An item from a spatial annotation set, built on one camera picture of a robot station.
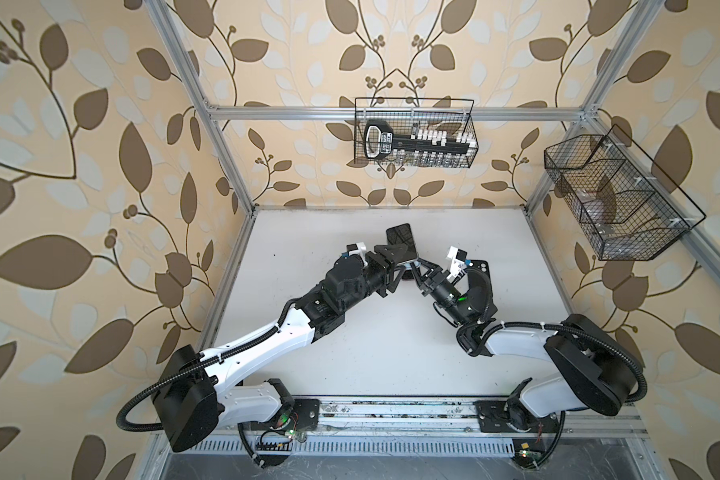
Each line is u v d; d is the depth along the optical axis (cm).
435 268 72
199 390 39
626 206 73
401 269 72
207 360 42
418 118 91
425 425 74
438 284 68
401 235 78
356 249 71
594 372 43
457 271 73
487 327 64
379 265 62
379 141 84
